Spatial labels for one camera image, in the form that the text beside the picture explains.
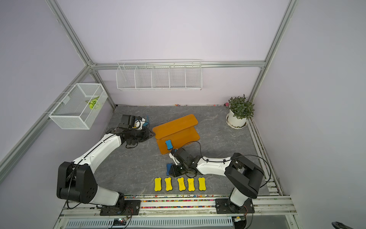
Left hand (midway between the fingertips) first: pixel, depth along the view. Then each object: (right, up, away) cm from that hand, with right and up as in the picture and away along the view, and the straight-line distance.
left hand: (154, 135), depth 84 cm
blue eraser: (+8, -8, +11) cm, 15 cm away
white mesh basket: (-44, +16, -1) cm, 47 cm away
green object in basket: (-34, +19, -4) cm, 40 cm away
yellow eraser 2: (+22, -27, -5) cm, 35 cm away
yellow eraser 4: (+10, -28, -6) cm, 30 cm away
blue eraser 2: (+8, -20, +3) cm, 22 cm away
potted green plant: (+55, +15, +7) cm, 58 cm away
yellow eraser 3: (+17, -27, -5) cm, 32 cm away
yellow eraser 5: (+3, -28, -4) cm, 28 cm away
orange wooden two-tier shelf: (+16, +2, +5) cm, 17 cm away
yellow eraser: (+29, -27, -4) cm, 40 cm away
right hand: (+10, -21, -2) cm, 23 cm away
